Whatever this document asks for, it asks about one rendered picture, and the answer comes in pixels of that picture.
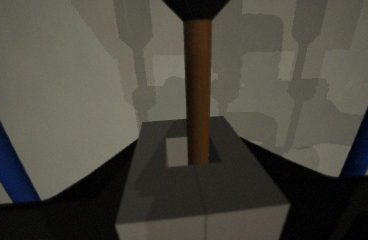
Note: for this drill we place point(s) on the three-wire cable run between two white terminal blocks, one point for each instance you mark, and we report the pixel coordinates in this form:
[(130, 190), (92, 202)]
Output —
[(197, 16)]

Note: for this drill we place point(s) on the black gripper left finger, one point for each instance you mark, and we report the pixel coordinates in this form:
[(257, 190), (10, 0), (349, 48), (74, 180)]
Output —
[(87, 210)]

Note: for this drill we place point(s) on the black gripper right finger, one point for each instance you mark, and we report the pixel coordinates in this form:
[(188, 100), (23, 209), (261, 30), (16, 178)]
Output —
[(322, 206)]

